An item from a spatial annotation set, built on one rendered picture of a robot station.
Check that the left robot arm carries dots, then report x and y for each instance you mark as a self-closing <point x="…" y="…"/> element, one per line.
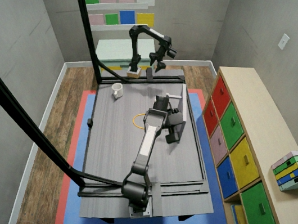
<point x="164" y="42"/>

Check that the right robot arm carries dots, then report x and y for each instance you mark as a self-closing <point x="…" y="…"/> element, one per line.
<point x="154" y="121"/>

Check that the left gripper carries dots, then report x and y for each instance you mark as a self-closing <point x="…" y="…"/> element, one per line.
<point x="160" y="65"/>

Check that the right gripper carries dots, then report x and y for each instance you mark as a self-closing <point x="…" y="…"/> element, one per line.
<point x="173" y="136"/>

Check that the white mug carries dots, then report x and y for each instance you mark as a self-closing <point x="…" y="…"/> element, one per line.
<point x="117" y="93"/>

